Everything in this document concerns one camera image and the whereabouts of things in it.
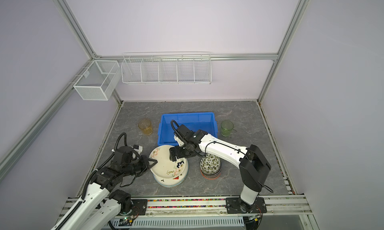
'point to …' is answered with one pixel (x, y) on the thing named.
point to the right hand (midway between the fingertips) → (177, 158)
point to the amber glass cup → (146, 125)
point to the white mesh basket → (99, 81)
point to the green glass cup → (227, 126)
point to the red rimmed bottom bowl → (210, 177)
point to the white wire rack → (166, 68)
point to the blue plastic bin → (195, 121)
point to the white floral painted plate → (165, 168)
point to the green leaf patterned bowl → (210, 164)
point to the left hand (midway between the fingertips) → (157, 164)
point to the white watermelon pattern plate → (174, 181)
